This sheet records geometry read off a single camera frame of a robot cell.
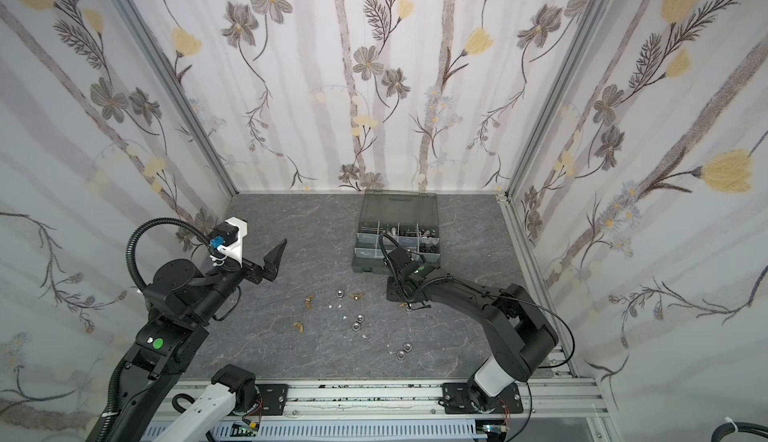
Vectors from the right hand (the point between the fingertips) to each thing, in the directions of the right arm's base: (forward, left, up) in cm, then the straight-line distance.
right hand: (387, 285), depth 88 cm
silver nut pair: (-16, -6, -4) cm, 18 cm away
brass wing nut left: (-11, +25, -6) cm, 28 cm away
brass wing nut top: (-2, +9, -6) cm, 11 cm away
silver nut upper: (0, +15, -7) cm, 16 cm away
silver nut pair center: (-11, +9, -5) cm, 15 cm away
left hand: (-2, +28, +31) cm, 42 cm away
